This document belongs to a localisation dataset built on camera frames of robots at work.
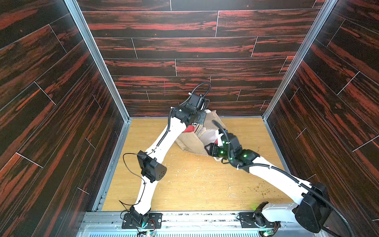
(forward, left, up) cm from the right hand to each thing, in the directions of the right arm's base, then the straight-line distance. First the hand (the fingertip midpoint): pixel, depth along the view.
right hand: (210, 145), depth 81 cm
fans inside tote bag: (+19, +5, -10) cm, 22 cm away
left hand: (+14, +5, +10) cm, 18 cm away
